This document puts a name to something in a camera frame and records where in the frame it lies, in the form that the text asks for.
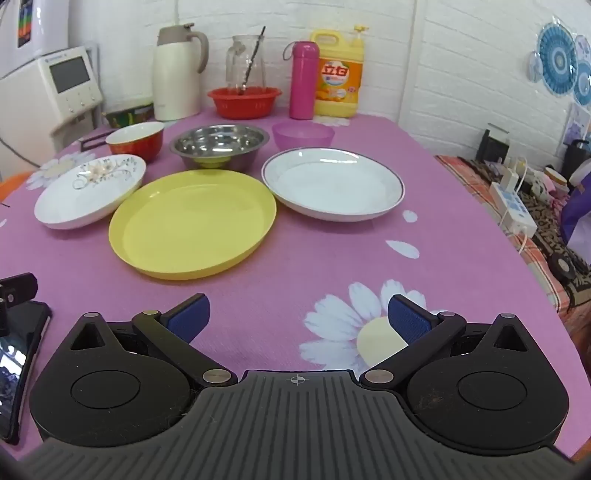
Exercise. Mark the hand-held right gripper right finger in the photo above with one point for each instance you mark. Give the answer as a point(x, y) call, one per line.
point(406, 318)

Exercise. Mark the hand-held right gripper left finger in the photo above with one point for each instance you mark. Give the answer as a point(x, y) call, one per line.
point(189, 316)

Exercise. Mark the yellow plastic plate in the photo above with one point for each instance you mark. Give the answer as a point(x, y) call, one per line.
point(194, 226)

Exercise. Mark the white plate with silver rim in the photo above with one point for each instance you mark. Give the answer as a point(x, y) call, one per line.
point(332, 184)

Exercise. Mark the white floral plate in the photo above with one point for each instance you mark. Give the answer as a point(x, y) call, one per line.
point(83, 196)

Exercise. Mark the stainless steel bowl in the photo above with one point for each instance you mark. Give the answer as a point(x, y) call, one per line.
point(217, 138)

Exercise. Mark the pink floral tablecloth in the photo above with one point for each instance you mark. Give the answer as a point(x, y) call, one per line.
point(295, 263)

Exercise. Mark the checked patterned blanket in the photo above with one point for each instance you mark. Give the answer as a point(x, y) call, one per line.
point(545, 258)

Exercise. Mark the white power strip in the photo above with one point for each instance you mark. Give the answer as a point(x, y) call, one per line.
point(512, 210)

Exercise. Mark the black tape roll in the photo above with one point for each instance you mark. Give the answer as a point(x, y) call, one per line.
point(564, 266)

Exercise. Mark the black phone clamp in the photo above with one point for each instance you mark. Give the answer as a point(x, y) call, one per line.
point(18, 282)

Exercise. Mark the red ceramic bowl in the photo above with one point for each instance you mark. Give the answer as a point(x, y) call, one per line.
point(138, 147)

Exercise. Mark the white charger plug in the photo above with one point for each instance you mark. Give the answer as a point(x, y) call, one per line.
point(510, 175)

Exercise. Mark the black smartphone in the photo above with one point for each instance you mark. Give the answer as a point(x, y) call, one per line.
point(18, 369)

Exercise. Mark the black box with lid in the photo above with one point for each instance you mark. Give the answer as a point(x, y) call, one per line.
point(491, 147)

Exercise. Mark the purple paper bag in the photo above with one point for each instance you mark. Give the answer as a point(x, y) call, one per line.
point(579, 217)

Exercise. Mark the green round tin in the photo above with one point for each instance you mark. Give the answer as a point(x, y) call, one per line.
point(129, 117)

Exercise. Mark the purple plastic bowl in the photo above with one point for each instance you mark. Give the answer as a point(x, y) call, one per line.
point(302, 136)

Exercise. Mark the red plastic basket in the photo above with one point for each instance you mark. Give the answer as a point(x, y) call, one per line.
point(244, 108)

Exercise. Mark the white thermos jug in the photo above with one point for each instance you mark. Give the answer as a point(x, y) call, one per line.
point(178, 78)

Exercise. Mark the yellow detergent bottle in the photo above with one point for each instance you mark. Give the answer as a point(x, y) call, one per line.
point(339, 76)

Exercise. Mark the pink thermos bottle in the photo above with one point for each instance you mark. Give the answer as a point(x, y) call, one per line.
point(302, 83)

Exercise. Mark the clear glass pitcher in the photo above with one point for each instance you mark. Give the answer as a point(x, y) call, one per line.
point(234, 62)

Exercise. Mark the white appliance with screen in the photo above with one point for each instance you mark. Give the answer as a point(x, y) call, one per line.
point(27, 106)

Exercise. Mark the black stirring stick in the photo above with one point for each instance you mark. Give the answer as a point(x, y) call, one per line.
point(254, 54)

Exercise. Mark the white refrigerator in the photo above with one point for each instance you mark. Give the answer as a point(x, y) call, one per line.
point(51, 25)

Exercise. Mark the colourful sticker on refrigerator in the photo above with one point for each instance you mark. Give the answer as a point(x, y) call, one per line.
point(27, 25)

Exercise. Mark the pale wall picture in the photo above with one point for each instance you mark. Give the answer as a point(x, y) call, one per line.
point(579, 122)

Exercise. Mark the small blue white wall disc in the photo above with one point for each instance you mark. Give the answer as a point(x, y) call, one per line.
point(535, 67)
point(582, 48)

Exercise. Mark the medium blue patterned wall disc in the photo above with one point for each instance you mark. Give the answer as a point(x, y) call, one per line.
point(584, 85)

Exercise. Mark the large blue patterned wall disc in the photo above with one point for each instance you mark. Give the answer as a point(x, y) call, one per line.
point(557, 57)

